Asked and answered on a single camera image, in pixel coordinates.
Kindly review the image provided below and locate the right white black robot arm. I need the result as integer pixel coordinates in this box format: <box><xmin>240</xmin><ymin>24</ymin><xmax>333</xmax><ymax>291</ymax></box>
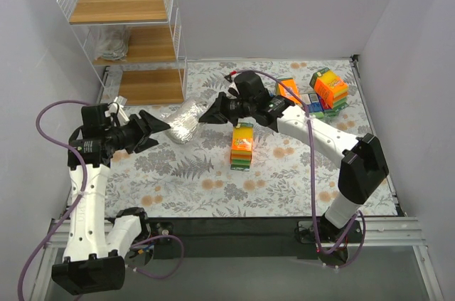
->
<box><xmin>199</xmin><ymin>70</ymin><xmax>389</xmax><ymax>241</ymax></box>

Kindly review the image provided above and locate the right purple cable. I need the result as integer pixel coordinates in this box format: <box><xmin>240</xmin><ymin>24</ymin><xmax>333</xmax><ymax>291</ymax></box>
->
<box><xmin>229</xmin><ymin>70</ymin><xmax>365</xmax><ymax>269</ymax></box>

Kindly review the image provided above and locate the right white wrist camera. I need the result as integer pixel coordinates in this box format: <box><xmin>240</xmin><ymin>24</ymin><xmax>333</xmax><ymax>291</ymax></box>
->
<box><xmin>224</xmin><ymin>70</ymin><xmax>239</xmax><ymax>97</ymax></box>

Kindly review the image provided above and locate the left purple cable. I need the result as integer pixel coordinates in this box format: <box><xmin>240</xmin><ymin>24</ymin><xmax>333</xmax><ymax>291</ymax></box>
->
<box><xmin>17</xmin><ymin>100</ymin><xmax>185</xmax><ymax>301</ymax></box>

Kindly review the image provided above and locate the purple cable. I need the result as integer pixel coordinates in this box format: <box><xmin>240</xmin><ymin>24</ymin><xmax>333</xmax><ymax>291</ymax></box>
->
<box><xmin>17</xmin><ymin>100</ymin><xmax>185</xmax><ymax>301</ymax></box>
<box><xmin>229</xmin><ymin>70</ymin><xmax>365</xmax><ymax>269</ymax></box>

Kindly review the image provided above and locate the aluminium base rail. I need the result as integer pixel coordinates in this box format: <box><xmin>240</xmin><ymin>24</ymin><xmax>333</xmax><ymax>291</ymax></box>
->
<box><xmin>44</xmin><ymin>215</ymin><xmax>427</xmax><ymax>250</ymax></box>

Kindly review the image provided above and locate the blue label sponge pack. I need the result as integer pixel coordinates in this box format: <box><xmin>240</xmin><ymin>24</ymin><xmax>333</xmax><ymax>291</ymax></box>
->
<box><xmin>301</xmin><ymin>93</ymin><xmax>325</xmax><ymax>120</ymax></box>

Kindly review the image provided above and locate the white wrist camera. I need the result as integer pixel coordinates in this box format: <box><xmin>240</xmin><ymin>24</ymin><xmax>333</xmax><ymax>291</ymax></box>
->
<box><xmin>224</xmin><ymin>70</ymin><xmax>239</xmax><ymax>97</ymax></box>
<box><xmin>108</xmin><ymin>96</ymin><xmax>129</xmax><ymax>127</ymax></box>

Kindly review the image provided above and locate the white wire wooden shelf unit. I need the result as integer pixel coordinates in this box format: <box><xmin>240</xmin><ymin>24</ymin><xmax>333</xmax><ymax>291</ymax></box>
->
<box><xmin>57</xmin><ymin>0</ymin><xmax>188</xmax><ymax>106</ymax></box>

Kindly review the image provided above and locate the orange box sponge pack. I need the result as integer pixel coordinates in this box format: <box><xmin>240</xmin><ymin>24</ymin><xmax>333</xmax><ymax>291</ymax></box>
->
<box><xmin>275</xmin><ymin>78</ymin><xmax>301</xmax><ymax>105</ymax></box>

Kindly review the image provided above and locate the silver mesh scrubber pack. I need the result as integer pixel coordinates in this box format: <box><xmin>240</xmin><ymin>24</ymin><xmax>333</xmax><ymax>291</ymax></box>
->
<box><xmin>95</xmin><ymin>25</ymin><xmax>130</xmax><ymax>61</ymax></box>

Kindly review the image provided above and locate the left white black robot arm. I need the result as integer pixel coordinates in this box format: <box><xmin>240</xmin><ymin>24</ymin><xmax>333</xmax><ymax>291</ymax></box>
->
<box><xmin>51</xmin><ymin>103</ymin><xmax>170</xmax><ymax>296</ymax></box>

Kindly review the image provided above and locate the orange yellow sponge box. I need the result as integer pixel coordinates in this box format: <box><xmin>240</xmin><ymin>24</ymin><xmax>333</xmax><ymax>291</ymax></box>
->
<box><xmin>309</xmin><ymin>68</ymin><xmax>348</xmax><ymax>115</ymax></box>

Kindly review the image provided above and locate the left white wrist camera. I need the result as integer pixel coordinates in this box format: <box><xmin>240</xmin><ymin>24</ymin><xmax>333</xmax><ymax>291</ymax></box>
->
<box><xmin>108</xmin><ymin>96</ymin><xmax>129</xmax><ymax>127</ymax></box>

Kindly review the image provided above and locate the orange green sponge pack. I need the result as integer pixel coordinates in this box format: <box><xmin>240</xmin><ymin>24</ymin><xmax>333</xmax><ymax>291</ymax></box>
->
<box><xmin>230</xmin><ymin>122</ymin><xmax>254</xmax><ymax>171</ymax></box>

